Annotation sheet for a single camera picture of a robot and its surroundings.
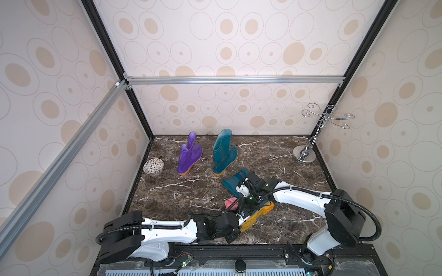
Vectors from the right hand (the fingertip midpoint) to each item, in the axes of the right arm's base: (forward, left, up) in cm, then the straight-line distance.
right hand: (241, 210), depth 81 cm
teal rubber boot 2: (+15, +6, -4) cm, 17 cm away
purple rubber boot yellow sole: (+16, +25, +20) cm, 36 cm away
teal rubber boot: (+23, +9, +13) cm, 28 cm away
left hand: (-8, -1, 0) cm, 8 cm away
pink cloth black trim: (+4, +6, 0) cm, 7 cm away
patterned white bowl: (+25, +52, -2) cm, 58 cm away
